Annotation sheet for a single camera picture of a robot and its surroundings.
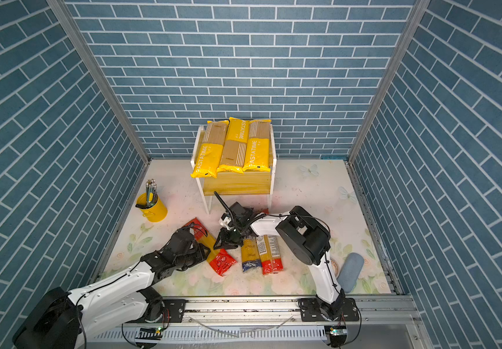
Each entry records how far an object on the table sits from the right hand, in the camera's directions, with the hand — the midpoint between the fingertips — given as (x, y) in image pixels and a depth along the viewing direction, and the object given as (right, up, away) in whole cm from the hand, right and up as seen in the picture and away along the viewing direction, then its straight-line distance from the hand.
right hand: (216, 249), depth 86 cm
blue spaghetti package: (+14, -2, -2) cm, 14 cm away
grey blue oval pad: (+52, -6, -6) cm, 52 cm away
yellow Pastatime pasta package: (0, +39, -10) cm, 41 cm away
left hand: (-1, -2, -1) cm, 2 cm away
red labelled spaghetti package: (+21, 0, -1) cm, 21 cm away
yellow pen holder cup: (-27, +14, +5) cm, 31 cm away
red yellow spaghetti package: (+2, -2, -4) cm, 5 cm away
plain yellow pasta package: (+8, +40, -9) cm, 42 cm away
